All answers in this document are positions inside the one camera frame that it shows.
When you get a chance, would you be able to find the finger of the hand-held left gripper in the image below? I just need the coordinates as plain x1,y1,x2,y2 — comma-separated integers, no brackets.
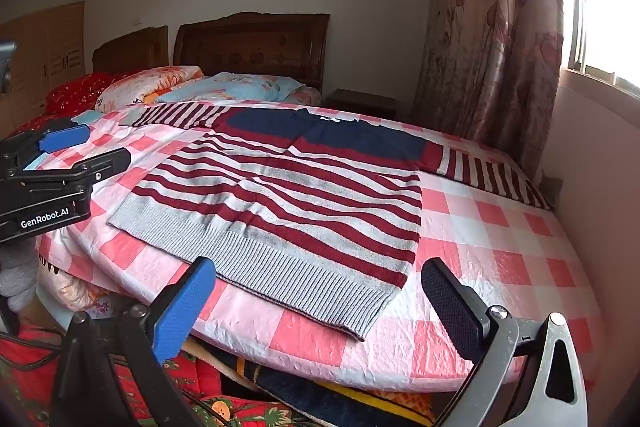
9,117,92,158
20,148,132,192

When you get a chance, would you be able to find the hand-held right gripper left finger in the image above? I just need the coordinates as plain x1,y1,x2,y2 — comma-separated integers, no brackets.
50,257,217,427

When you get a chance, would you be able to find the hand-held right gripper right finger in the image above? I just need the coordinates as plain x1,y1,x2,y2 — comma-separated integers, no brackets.
421,258,588,427

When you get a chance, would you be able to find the red grey striped sweater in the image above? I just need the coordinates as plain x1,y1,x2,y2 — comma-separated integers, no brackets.
107,103,553,342

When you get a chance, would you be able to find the person's left hand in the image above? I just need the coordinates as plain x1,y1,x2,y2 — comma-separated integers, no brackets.
0,241,40,313

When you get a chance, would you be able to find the red patterned blanket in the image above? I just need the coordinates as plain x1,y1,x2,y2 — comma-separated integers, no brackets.
15,72,141,132

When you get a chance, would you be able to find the pink checked bedsheet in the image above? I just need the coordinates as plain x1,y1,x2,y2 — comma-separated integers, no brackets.
20,99,608,393

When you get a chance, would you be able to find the white printed bag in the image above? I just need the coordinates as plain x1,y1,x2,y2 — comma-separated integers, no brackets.
36,227,118,314

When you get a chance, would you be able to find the pink floral pillow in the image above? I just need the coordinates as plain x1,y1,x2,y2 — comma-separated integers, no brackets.
95,66,205,112

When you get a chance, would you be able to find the cardboard box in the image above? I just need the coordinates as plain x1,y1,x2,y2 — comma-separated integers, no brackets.
0,2,86,136

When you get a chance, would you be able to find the small wooden headboard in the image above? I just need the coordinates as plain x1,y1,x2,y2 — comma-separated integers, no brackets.
92,26,169,75

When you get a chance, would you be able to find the light blue printed pillow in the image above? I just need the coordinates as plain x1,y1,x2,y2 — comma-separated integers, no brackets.
155,73,305,104

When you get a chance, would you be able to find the dark striped blanket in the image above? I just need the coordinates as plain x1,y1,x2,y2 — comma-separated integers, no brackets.
220,347,437,427

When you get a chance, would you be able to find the red floral cloth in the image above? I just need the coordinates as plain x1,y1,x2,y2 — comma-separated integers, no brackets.
0,307,311,427

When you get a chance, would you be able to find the large carved wooden headboard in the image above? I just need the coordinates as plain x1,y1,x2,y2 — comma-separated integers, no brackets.
173,13,331,90

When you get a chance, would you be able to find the small pink pillow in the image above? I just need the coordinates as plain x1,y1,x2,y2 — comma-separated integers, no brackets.
285,87,321,108

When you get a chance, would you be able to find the dark wooden nightstand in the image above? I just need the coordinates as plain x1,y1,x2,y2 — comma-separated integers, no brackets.
325,89,398,120

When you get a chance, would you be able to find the pink floral curtain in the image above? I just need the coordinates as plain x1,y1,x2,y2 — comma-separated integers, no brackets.
410,0,568,180

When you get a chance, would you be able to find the black cable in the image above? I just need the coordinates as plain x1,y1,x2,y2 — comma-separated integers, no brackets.
0,329,68,369

